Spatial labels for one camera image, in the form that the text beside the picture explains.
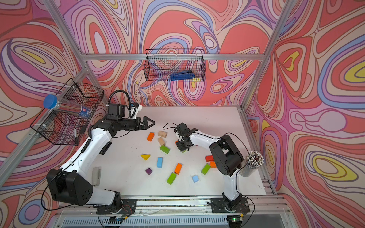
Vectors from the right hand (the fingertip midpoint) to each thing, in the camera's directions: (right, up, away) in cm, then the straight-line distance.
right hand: (183, 149), depth 95 cm
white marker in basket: (-55, +11, -23) cm, 61 cm away
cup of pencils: (+36, 0, -24) cm, 44 cm away
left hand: (-18, +18, -17) cm, 31 cm away
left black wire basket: (-64, +16, -21) cm, 69 cm away
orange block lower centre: (-3, -10, -9) cm, 14 cm away
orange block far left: (-24, +8, +5) cm, 25 cm away
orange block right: (+18, -8, -9) cm, 22 cm away
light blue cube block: (+7, -15, -12) cm, 20 cm away
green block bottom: (-7, -14, -13) cm, 21 cm away
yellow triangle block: (-24, -4, -5) cm, 25 cm away
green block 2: (+14, -10, -9) cm, 19 cm away
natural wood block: (-15, +10, +6) cm, 19 cm away
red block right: (+17, -5, -4) cm, 18 cm away
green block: (-13, 0, 0) cm, 13 cm away
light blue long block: (-15, -7, -5) cm, 18 cm away
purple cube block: (-21, -11, -11) cm, 26 cm away
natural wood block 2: (-16, +5, +3) cm, 17 cm away
